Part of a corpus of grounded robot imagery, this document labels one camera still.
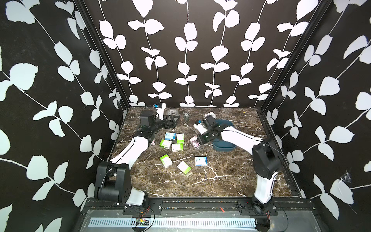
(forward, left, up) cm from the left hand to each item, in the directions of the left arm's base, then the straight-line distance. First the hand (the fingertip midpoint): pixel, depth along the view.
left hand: (175, 114), depth 83 cm
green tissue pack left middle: (-6, +8, -23) cm, 25 cm away
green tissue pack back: (-2, -2, -23) cm, 23 cm away
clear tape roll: (+24, +4, -23) cm, 33 cm away
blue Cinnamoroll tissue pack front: (-19, -15, -23) cm, 33 cm away
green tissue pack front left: (-18, +7, -23) cm, 30 cm away
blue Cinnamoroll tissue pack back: (0, +5, -23) cm, 24 cm away
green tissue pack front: (-23, -4, -23) cm, 33 cm away
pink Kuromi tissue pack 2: (-5, +17, -23) cm, 29 cm away
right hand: (-6, -13, -16) cm, 21 cm away
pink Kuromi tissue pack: (-9, -12, -17) cm, 22 cm away
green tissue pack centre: (-8, -1, -23) cm, 25 cm away
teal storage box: (-12, -27, -16) cm, 34 cm away
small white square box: (+21, -27, -23) cm, 42 cm away
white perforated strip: (-50, +2, -25) cm, 56 cm away
